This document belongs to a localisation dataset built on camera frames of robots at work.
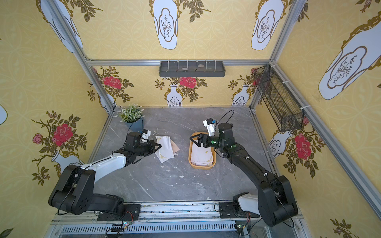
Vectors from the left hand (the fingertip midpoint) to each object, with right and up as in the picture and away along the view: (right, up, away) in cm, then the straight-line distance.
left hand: (163, 145), depth 89 cm
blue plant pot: (-22, +11, +17) cm, 30 cm away
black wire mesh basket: (+73, +19, -1) cm, 75 cm away
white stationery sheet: (+1, -5, +1) cm, 5 cm away
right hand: (+18, +4, -10) cm, 21 cm away
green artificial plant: (-22, +19, +5) cm, 29 cm away
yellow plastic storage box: (+31, -7, +3) cm, 32 cm away
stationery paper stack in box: (+23, -7, +4) cm, 24 cm away
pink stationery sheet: (+6, -3, +9) cm, 11 cm away
